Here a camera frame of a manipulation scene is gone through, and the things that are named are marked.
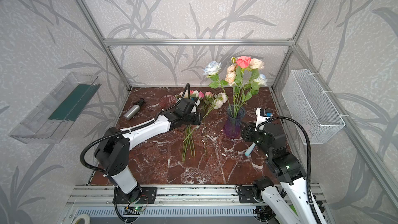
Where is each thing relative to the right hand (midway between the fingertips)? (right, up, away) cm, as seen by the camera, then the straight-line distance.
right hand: (244, 117), depth 69 cm
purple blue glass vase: (-2, -8, +20) cm, 22 cm away
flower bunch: (-28, -18, +21) cm, 39 cm away
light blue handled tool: (+6, -22, +17) cm, 28 cm away
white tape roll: (-70, -44, -1) cm, 83 cm away
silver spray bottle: (-67, +1, +36) cm, 76 cm away
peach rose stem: (-5, +19, +6) cm, 20 cm away
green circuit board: (-48, -42, +1) cm, 64 cm away
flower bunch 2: (-14, +7, +43) cm, 46 cm away
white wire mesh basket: (+26, +7, -3) cm, 27 cm away
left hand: (-18, 0, +18) cm, 26 cm away
